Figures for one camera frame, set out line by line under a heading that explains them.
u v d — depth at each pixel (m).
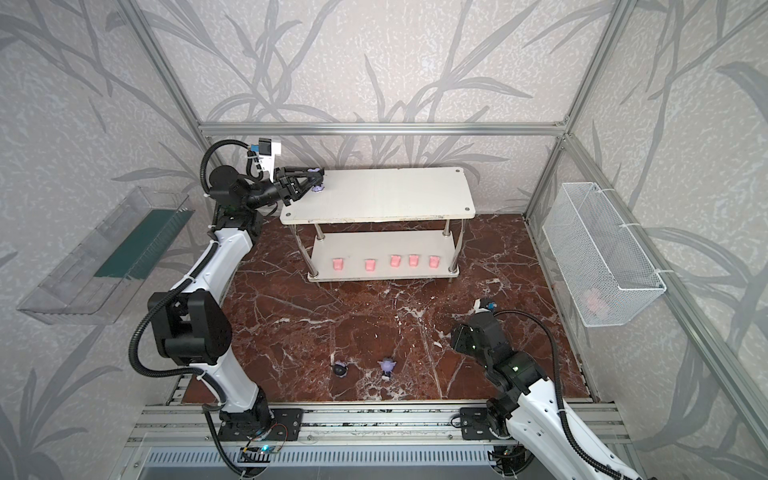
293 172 0.70
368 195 0.79
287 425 0.73
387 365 0.81
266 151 0.64
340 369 0.79
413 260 0.98
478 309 0.73
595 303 0.72
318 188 0.72
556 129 0.94
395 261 0.97
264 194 0.67
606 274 0.62
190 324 0.47
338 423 0.75
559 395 0.50
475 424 0.74
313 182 0.71
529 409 0.50
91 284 0.64
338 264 0.96
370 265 0.96
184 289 0.48
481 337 0.58
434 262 0.96
